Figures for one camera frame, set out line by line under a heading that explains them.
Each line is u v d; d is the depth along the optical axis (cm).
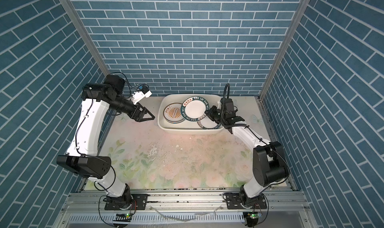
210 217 71
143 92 62
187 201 75
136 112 60
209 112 87
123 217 72
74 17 77
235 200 74
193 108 91
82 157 42
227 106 68
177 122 102
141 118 60
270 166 45
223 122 67
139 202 74
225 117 69
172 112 108
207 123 103
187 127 101
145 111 61
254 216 71
